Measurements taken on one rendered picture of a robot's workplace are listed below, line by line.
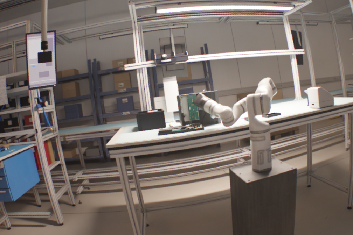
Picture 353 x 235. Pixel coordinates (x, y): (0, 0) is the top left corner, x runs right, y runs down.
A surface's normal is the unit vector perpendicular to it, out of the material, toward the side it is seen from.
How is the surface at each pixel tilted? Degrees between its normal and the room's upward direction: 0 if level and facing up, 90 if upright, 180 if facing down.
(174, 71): 98
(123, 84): 90
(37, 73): 101
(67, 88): 90
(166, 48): 98
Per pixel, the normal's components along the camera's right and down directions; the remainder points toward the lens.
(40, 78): 0.54, 0.15
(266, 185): 0.13, 0.02
